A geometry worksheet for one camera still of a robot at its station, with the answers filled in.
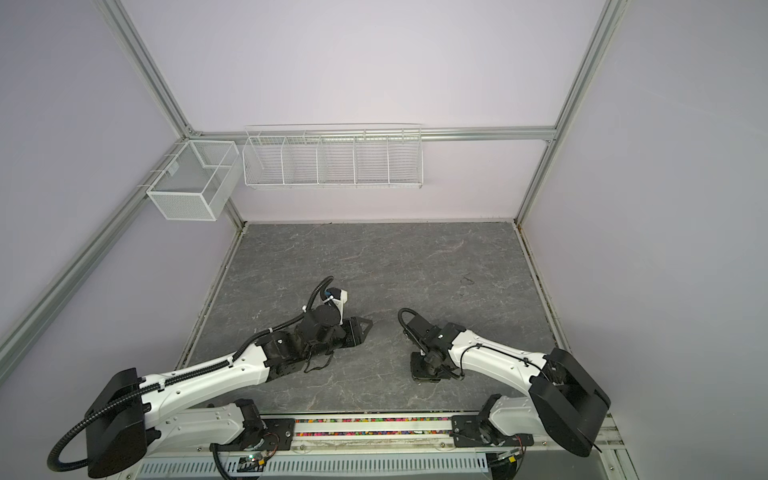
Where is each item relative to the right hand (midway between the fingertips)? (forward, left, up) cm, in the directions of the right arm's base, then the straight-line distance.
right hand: (420, 378), depth 82 cm
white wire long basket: (+64, +28, +29) cm, 76 cm away
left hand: (+8, +14, +13) cm, 21 cm away
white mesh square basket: (+57, +75, +25) cm, 97 cm away
